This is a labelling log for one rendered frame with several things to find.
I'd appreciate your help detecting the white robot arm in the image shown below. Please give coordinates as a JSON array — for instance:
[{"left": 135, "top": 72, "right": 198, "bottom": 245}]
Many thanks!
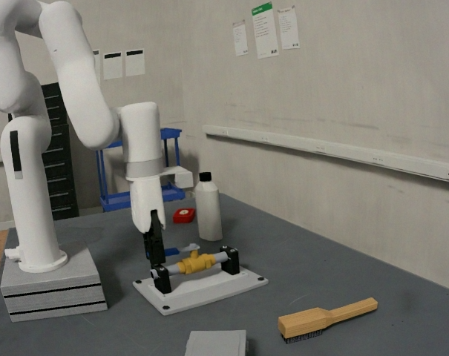
[{"left": 0, "top": 0, "right": 194, "bottom": 273}]

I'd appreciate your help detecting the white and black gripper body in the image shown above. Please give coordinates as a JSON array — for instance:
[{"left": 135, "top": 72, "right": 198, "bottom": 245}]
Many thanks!
[{"left": 125, "top": 174, "right": 166, "bottom": 234}]

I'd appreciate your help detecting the white bottle with black cap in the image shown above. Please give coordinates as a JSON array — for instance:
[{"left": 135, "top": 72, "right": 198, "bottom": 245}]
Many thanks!
[{"left": 194, "top": 172, "right": 223, "bottom": 241}]

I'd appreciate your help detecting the wooden wire brush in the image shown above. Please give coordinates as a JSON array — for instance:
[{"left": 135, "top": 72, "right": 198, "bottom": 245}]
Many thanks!
[{"left": 278, "top": 301, "right": 366, "bottom": 344}]

